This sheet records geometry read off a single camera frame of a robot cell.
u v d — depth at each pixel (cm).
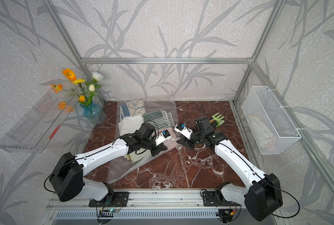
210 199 73
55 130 65
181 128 65
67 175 42
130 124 104
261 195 39
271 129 61
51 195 75
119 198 73
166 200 76
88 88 89
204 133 60
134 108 112
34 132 64
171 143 77
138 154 70
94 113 98
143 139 64
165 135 71
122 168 85
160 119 105
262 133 76
